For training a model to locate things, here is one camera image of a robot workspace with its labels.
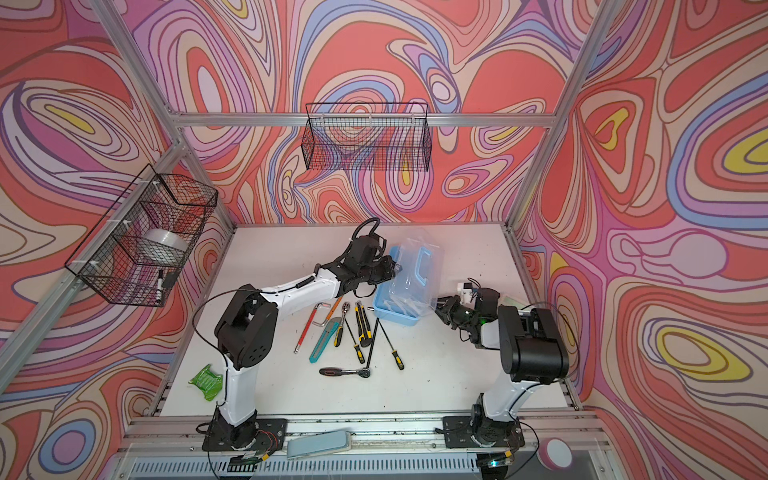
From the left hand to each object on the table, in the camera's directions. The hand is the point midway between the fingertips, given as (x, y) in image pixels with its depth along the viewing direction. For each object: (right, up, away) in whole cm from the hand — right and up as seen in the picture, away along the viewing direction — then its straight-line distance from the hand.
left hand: (407, 266), depth 89 cm
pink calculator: (+33, -12, +5) cm, 36 cm away
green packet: (-55, -31, -9) cm, 64 cm away
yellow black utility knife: (-13, -21, +1) cm, 24 cm away
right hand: (+8, -13, +3) cm, 16 cm away
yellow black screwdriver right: (-4, -26, -3) cm, 26 cm away
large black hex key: (-10, -22, +1) cm, 24 cm away
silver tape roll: (-61, +8, -16) cm, 64 cm away
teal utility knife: (-25, -23, +1) cm, 34 cm away
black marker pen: (-62, -4, -17) cm, 64 cm away
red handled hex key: (-31, -19, +4) cm, 36 cm away
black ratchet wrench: (-20, -30, -7) cm, 37 cm away
